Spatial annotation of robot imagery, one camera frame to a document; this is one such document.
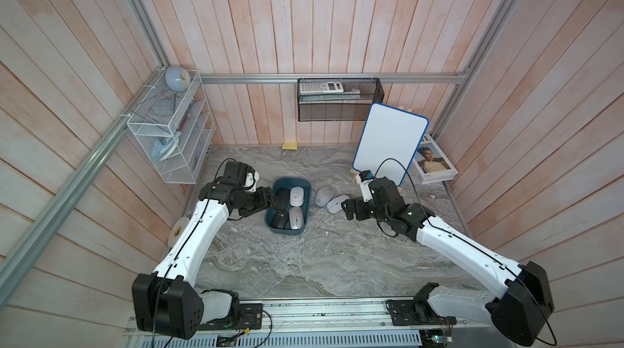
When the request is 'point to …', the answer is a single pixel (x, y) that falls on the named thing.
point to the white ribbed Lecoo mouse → (296, 196)
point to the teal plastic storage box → (281, 187)
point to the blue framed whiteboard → (390, 143)
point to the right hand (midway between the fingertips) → (352, 199)
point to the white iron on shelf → (163, 147)
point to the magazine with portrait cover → (431, 163)
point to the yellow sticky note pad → (290, 145)
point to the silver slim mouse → (296, 218)
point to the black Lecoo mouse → (279, 219)
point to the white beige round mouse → (324, 195)
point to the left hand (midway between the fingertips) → (269, 207)
